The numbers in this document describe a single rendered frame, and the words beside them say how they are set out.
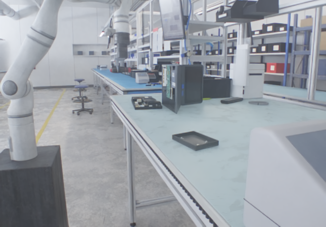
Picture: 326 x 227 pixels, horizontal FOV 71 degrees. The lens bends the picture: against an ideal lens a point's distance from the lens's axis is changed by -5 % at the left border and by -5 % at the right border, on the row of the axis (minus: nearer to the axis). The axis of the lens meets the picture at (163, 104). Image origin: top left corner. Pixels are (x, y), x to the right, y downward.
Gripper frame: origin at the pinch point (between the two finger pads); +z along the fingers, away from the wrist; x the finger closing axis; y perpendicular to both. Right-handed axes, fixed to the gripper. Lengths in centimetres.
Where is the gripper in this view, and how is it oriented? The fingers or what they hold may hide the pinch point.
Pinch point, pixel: (117, 72)
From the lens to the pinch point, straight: 115.2
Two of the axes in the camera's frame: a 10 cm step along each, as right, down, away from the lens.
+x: -2.5, -0.6, 9.7
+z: 0.3, 10.0, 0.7
